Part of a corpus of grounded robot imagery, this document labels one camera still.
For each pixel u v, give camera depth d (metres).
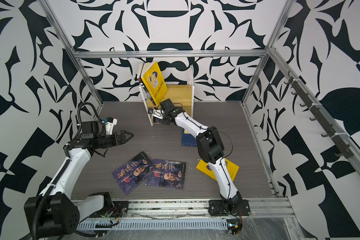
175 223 0.71
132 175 0.83
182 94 1.05
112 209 0.72
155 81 0.85
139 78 0.76
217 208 0.74
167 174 0.85
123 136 0.71
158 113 0.85
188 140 0.97
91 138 0.62
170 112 0.76
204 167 0.87
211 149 0.59
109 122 0.73
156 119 1.02
